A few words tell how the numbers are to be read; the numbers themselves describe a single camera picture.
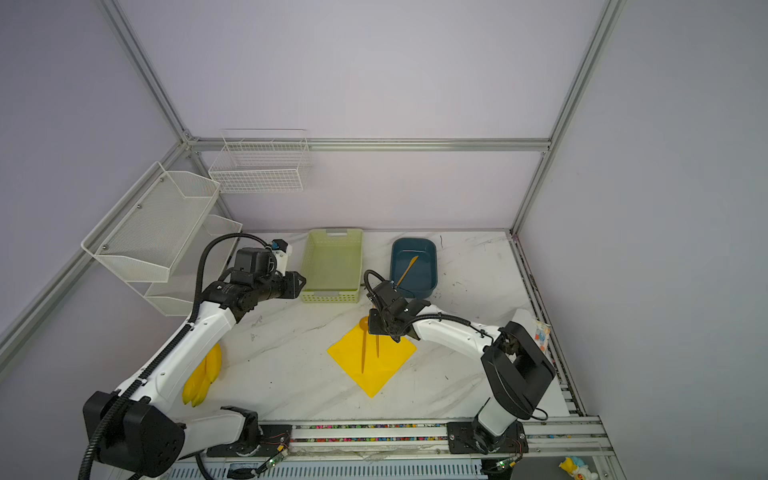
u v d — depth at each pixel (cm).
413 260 111
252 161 95
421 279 105
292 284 70
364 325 93
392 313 65
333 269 112
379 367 85
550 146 93
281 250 71
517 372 44
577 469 67
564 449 74
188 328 48
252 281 60
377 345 84
